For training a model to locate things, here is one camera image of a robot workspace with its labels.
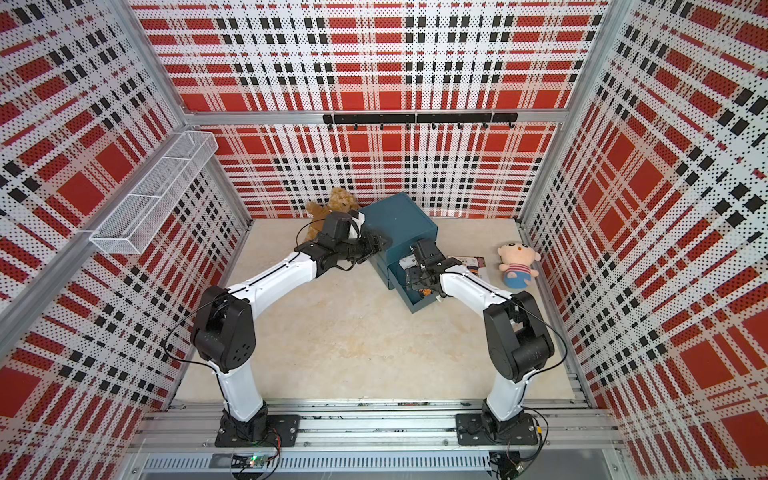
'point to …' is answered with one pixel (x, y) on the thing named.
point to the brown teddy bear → (339, 199)
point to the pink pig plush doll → (516, 262)
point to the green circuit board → (253, 461)
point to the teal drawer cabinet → (407, 225)
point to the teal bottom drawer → (413, 298)
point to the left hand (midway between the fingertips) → (389, 244)
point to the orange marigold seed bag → (425, 291)
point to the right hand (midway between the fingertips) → (425, 276)
